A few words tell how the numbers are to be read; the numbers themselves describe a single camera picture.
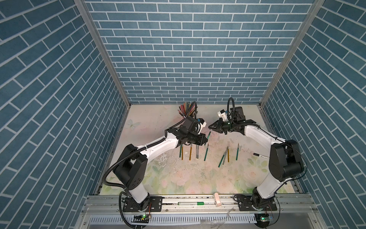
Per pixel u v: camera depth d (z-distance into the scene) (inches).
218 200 29.0
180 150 36.8
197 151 36.8
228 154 36.6
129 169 17.5
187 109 39.0
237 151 36.8
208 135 33.0
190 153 36.6
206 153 36.7
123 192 20.3
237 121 28.4
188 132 26.3
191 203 29.0
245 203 29.0
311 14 29.0
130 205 29.0
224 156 35.9
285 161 18.5
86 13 28.4
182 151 36.7
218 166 34.2
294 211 29.4
